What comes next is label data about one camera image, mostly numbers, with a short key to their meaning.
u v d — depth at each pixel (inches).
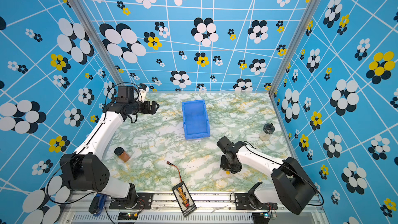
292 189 16.3
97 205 27.8
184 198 28.6
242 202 28.5
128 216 28.4
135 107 27.1
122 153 31.7
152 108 29.7
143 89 29.0
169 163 33.8
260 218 27.7
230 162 27.7
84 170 16.4
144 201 28.7
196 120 41.3
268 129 34.1
